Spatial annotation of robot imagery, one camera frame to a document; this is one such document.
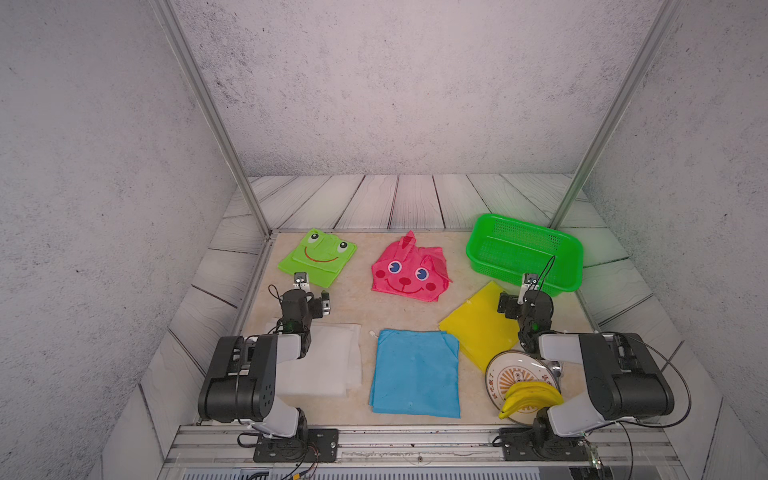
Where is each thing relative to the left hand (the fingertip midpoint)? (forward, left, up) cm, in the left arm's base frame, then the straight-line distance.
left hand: (312, 291), depth 94 cm
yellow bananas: (-32, -57, 0) cm, 66 cm away
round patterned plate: (-23, -59, -6) cm, 63 cm away
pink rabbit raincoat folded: (+13, -30, -6) cm, 33 cm away
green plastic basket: (+23, -70, -7) cm, 74 cm away
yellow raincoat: (-11, -52, -7) cm, 53 cm away
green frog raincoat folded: (+19, +1, -6) cm, 20 cm away
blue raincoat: (-24, -31, -6) cm, 40 cm away
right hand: (-2, -66, 0) cm, 66 cm away
